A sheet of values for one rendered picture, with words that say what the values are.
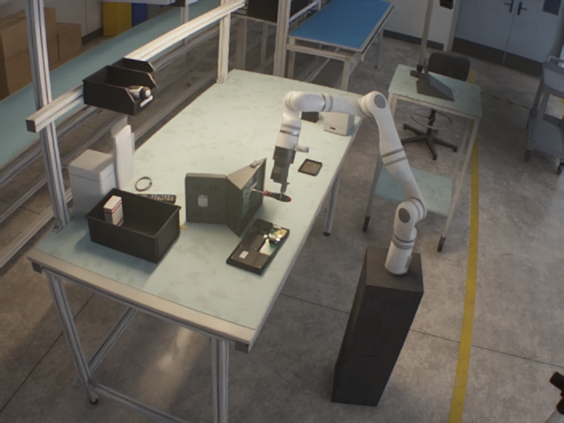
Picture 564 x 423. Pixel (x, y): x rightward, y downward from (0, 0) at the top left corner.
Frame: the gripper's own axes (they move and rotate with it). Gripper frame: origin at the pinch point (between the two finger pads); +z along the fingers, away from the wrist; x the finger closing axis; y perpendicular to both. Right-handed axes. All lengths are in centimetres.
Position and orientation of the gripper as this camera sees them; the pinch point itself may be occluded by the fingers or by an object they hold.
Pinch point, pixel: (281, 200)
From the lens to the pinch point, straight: 184.9
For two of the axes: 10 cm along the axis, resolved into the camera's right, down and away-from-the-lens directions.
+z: -2.3, 9.6, 1.8
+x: -2.9, 1.1, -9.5
